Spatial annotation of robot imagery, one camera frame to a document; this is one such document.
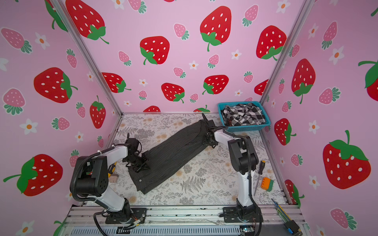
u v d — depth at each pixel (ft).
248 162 1.81
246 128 3.41
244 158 1.79
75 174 1.45
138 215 2.45
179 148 3.15
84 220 2.40
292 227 2.28
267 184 2.70
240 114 3.48
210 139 2.93
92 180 1.53
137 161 2.57
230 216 2.40
